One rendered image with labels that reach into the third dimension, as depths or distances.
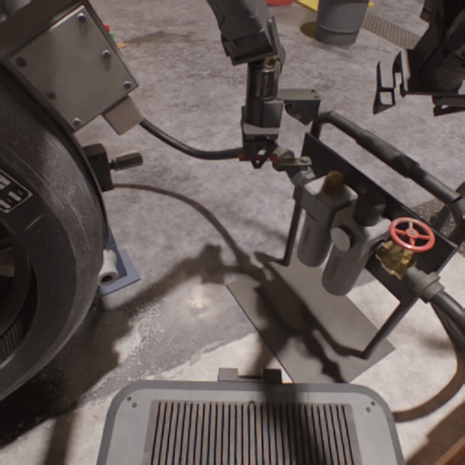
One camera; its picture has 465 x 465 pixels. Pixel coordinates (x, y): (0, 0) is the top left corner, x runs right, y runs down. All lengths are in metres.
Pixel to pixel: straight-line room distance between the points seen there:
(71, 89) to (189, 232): 0.89
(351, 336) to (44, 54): 0.95
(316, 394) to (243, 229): 0.70
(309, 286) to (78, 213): 0.80
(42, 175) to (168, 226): 0.88
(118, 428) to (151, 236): 0.71
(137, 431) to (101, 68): 0.56
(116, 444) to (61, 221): 0.40
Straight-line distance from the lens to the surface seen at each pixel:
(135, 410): 0.70
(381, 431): 0.73
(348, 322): 1.09
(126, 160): 0.61
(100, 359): 1.04
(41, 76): 0.41
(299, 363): 1.00
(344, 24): 2.80
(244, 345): 1.01
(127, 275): 1.15
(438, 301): 0.66
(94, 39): 0.41
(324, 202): 0.70
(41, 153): 0.42
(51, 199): 0.45
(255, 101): 0.65
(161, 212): 1.32
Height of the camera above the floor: 0.92
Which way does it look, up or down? 49 degrees down
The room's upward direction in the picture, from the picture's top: 2 degrees clockwise
